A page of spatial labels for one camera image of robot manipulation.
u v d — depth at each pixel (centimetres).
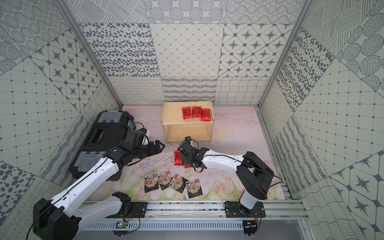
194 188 81
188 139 78
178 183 82
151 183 82
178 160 90
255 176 44
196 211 75
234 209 74
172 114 88
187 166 87
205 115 84
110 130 85
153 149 70
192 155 65
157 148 72
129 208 70
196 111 86
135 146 61
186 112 86
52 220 37
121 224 72
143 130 74
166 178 84
